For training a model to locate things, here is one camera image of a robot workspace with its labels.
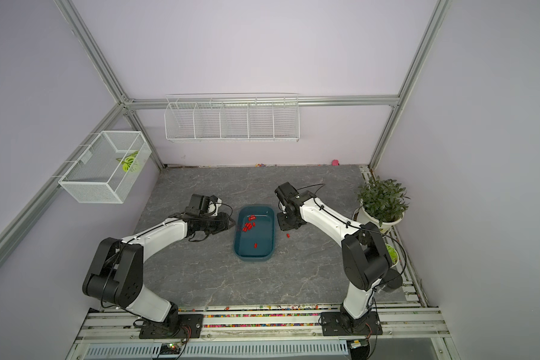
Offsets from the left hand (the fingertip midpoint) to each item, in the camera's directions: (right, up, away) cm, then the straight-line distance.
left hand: (232, 225), depth 90 cm
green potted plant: (+58, +10, -8) cm, 59 cm away
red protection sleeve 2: (+7, +2, +11) cm, 13 cm away
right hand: (+22, +1, -1) cm, 22 cm away
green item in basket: (-37, +25, -9) cm, 45 cm away
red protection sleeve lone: (+9, -9, +1) cm, 13 cm away
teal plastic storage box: (+8, -5, +6) cm, 11 cm away
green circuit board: (-16, -37, -19) cm, 44 cm away
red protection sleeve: (+23, -5, +5) cm, 24 cm away
